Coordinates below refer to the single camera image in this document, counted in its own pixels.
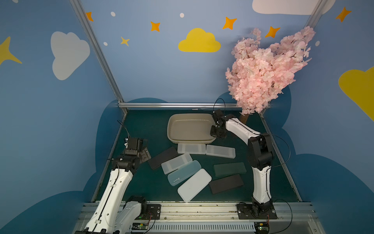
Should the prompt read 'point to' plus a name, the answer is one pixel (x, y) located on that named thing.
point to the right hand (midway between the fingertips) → (215, 134)
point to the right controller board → (262, 227)
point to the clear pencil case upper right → (221, 151)
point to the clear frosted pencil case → (175, 164)
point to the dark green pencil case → (225, 169)
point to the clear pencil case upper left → (191, 148)
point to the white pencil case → (194, 185)
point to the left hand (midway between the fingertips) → (139, 153)
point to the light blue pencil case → (184, 172)
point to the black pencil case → (225, 184)
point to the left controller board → (140, 226)
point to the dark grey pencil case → (157, 161)
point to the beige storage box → (189, 128)
